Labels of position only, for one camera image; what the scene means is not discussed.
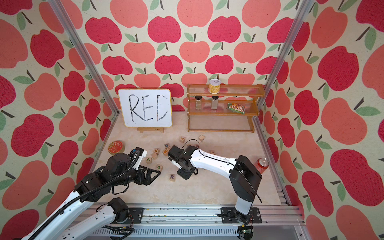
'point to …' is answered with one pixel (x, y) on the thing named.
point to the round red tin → (116, 147)
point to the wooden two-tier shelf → (238, 100)
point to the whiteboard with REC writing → (146, 107)
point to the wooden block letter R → (172, 177)
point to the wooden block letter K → (156, 150)
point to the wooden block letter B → (165, 152)
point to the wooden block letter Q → (166, 145)
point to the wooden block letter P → (159, 167)
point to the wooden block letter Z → (182, 139)
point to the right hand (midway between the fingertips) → (187, 174)
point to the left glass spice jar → (198, 99)
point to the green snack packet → (236, 107)
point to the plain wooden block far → (201, 138)
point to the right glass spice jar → (214, 103)
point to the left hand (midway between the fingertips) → (153, 175)
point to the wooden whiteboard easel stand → (141, 129)
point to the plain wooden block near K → (154, 156)
